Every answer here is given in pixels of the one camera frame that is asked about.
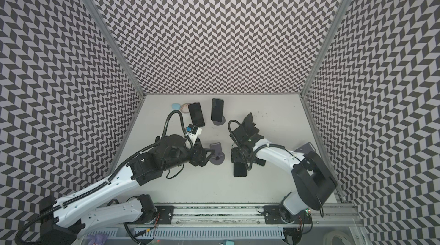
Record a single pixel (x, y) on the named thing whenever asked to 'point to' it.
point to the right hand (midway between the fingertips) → (240, 163)
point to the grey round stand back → (220, 123)
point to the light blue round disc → (176, 106)
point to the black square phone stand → (248, 126)
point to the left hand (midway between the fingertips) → (207, 150)
